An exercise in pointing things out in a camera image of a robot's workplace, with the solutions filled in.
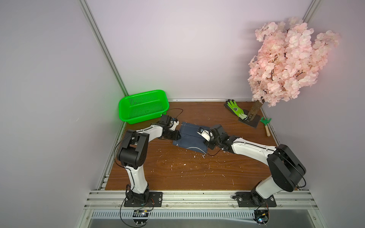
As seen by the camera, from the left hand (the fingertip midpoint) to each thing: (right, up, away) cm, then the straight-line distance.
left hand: (179, 135), depth 97 cm
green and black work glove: (+44, +22, +20) cm, 53 cm away
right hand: (+18, +2, -8) cm, 19 cm away
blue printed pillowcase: (+8, -2, -4) cm, 9 cm away
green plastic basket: (-33, +21, +20) cm, 44 cm away
